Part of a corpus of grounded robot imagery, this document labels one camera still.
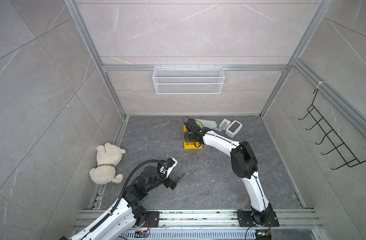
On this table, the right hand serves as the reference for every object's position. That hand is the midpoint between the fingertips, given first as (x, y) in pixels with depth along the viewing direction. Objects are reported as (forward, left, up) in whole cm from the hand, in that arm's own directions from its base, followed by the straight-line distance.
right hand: (187, 135), depth 100 cm
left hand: (-26, +6, +10) cm, 29 cm away
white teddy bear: (-16, +48, +2) cm, 51 cm away
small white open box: (+14, -29, -6) cm, 33 cm away
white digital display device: (+7, -34, -3) cm, 35 cm away
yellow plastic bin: (-6, 0, -2) cm, 6 cm away
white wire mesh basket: (+29, -2, +24) cm, 38 cm away
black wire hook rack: (-33, -65, +25) cm, 77 cm away
